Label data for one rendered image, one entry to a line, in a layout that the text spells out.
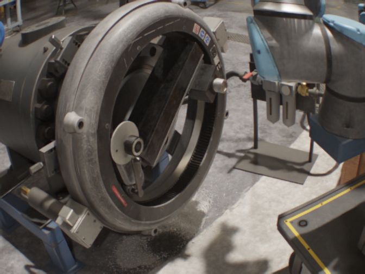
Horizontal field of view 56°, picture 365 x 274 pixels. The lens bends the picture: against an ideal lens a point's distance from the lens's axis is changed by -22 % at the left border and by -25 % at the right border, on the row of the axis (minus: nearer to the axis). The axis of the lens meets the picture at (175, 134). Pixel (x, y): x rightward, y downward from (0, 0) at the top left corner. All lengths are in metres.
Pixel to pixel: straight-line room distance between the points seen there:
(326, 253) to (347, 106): 0.48
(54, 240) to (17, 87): 0.59
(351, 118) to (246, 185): 1.18
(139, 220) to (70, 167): 0.32
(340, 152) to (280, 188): 1.08
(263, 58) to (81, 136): 0.47
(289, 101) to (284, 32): 1.15
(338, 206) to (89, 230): 0.82
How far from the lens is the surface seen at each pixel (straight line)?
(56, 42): 1.04
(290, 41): 0.81
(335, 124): 0.91
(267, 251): 1.62
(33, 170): 1.07
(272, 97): 1.96
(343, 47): 0.85
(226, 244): 1.66
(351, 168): 1.82
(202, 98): 1.31
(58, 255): 1.55
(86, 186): 1.07
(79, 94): 1.01
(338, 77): 0.87
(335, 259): 1.15
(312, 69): 0.84
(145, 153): 1.16
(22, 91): 1.38
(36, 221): 1.52
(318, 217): 1.30
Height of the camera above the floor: 1.16
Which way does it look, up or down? 28 degrees down
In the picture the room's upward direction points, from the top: 6 degrees counter-clockwise
